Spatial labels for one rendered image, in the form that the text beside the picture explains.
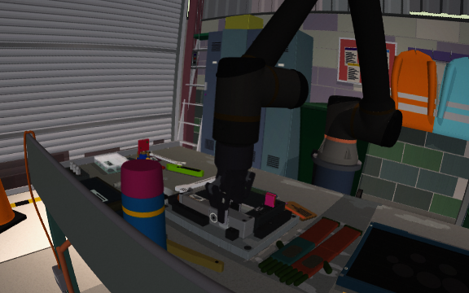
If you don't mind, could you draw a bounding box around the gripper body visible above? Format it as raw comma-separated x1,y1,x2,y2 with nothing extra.
213,142,256,185

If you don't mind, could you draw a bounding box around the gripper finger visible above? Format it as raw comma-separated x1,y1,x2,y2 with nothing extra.
234,170,256,197
205,180,230,225

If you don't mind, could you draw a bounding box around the black cradle block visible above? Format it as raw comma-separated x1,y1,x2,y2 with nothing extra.
167,192,212,227

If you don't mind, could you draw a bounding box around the grey test cradle base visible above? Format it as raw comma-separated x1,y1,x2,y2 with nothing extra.
164,187,301,261

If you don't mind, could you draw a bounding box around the black cut-away block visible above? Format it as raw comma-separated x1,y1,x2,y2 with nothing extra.
243,198,300,241

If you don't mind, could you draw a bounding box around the orange safety vest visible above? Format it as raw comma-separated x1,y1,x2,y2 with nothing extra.
389,49,439,133

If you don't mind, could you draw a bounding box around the cyan safety vest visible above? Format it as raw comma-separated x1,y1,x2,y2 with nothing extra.
432,56,469,144

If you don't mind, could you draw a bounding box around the white wrench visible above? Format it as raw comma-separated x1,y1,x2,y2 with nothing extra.
173,175,217,195

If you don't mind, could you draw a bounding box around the green utility knife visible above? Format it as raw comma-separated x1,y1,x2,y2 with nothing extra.
164,162,205,178

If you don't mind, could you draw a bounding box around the blue-grey locker cabinet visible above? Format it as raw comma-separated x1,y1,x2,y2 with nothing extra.
199,27,314,181

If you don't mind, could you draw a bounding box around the yellow flat bar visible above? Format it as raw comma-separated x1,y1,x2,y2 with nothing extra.
165,238,226,273

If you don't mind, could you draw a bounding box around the orange flat tag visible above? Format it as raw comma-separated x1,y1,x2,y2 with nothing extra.
284,201,318,222

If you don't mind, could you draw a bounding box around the white flat tool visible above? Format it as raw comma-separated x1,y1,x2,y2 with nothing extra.
151,152,187,166

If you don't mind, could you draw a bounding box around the white ladder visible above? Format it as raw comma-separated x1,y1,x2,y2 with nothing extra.
175,35,210,151

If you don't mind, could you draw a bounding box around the maroon and blue cylinder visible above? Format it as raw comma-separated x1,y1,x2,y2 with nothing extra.
120,159,168,251

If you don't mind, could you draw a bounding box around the green cabinet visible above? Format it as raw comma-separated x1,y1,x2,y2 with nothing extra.
296,101,330,185

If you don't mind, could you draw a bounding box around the red and green glove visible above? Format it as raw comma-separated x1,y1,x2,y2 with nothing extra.
278,225,363,287
257,216,341,274

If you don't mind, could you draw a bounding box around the grey slanted board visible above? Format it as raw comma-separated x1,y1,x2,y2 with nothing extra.
24,132,235,293

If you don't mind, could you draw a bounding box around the white box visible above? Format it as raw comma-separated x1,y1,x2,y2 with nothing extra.
93,152,130,174

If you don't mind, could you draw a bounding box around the black flat box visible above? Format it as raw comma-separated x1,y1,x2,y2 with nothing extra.
80,176,124,216

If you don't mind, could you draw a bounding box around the yellow box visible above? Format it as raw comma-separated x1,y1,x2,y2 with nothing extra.
223,14,265,31

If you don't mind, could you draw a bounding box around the grey roller shutter door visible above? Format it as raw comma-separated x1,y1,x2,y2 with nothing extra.
0,0,185,164

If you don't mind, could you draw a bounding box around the black tray with blue rim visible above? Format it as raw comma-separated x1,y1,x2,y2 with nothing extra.
335,221,469,293

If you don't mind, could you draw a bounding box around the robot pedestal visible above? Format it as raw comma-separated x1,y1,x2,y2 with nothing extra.
311,135,363,196

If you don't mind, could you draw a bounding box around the red wall poster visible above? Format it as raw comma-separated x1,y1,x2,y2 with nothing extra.
336,37,397,86

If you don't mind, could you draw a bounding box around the orange cable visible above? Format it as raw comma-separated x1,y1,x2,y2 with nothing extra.
23,129,75,293

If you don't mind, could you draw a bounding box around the purple hook rail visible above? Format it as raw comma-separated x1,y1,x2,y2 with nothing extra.
406,46,469,63

